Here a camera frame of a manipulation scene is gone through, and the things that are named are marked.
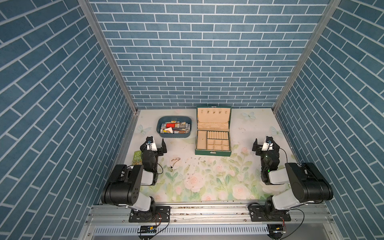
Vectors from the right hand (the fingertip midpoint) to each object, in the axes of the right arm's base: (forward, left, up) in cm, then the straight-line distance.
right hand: (266, 140), depth 89 cm
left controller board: (-48, +62, -14) cm, 80 cm away
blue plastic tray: (+18, +69, -7) cm, 72 cm away
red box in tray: (+14, +65, -8) cm, 67 cm away
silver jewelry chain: (-17, +57, -11) cm, 61 cm away
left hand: (-5, +65, +1) cm, 66 cm away
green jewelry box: (+5, +32, -6) cm, 33 cm away
